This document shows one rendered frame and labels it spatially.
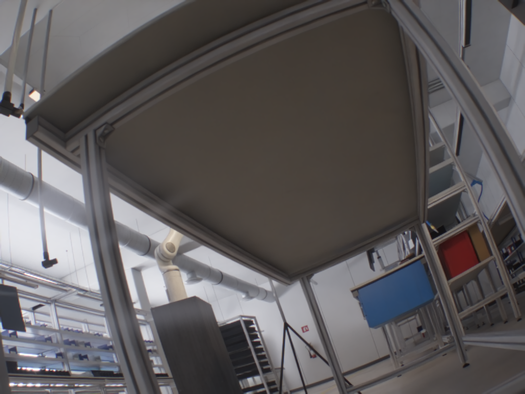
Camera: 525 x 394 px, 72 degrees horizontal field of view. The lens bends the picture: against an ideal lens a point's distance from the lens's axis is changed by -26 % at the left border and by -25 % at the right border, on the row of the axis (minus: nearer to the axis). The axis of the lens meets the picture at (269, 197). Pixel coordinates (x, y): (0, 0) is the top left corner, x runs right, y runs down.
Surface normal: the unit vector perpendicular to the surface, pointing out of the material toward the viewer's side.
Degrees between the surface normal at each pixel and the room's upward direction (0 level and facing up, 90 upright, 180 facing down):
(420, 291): 90
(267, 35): 180
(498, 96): 90
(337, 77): 180
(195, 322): 90
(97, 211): 90
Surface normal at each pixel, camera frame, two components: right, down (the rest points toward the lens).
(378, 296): -0.32, -0.31
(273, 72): 0.31, 0.86
